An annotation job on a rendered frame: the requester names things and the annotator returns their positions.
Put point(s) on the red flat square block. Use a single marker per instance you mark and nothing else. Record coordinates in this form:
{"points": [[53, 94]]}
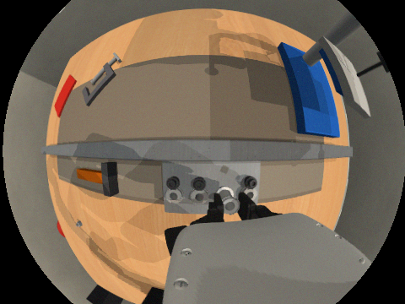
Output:
{"points": [[64, 94]]}

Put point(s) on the blue drill press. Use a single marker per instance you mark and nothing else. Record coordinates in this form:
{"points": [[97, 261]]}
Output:
{"points": [[314, 105]]}

